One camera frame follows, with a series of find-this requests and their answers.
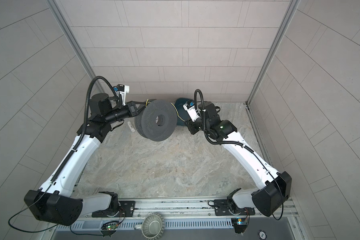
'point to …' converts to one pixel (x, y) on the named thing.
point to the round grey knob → (152, 226)
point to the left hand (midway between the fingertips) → (148, 102)
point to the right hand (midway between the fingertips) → (186, 121)
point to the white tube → (132, 129)
